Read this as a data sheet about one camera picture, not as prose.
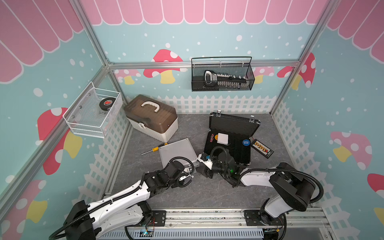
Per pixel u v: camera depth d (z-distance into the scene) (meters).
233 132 1.02
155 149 0.97
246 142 1.00
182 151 0.97
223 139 1.00
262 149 0.99
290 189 0.44
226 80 0.88
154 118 0.89
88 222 0.40
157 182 0.57
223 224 0.74
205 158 0.70
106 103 0.79
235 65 0.89
